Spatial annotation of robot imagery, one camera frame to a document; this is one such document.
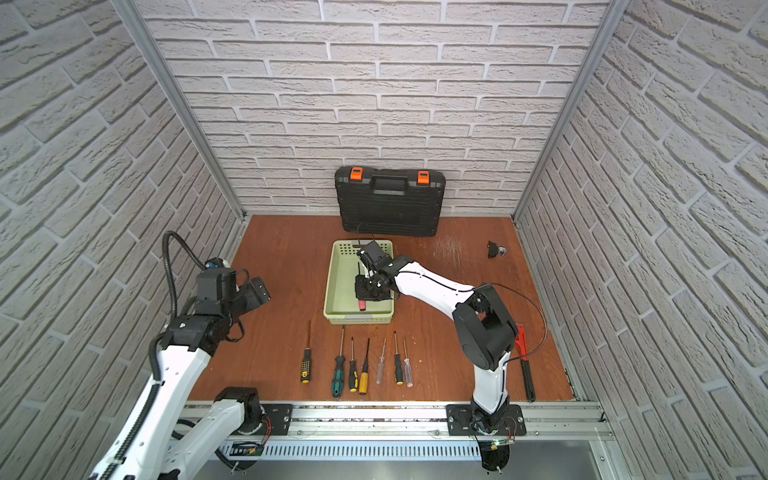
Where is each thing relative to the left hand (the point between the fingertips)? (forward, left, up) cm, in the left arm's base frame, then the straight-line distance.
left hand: (253, 283), depth 76 cm
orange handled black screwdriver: (-18, -29, -18) cm, 39 cm away
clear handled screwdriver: (-16, -41, -18) cm, 48 cm away
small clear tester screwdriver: (-15, -34, -19) cm, 41 cm away
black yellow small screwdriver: (-18, -26, -18) cm, 36 cm away
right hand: (+3, -28, -11) cm, 31 cm away
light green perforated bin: (+3, -21, -18) cm, 28 cm away
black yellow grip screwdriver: (-18, -39, -18) cm, 46 cm away
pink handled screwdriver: (0, -28, -10) cm, 30 cm away
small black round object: (+25, -76, -17) cm, 82 cm away
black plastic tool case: (+33, -36, 0) cm, 49 cm away
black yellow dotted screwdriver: (-14, -13, -18) cm, 26 cm away
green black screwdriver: (-20, -22, -17) cm, 35 cm away
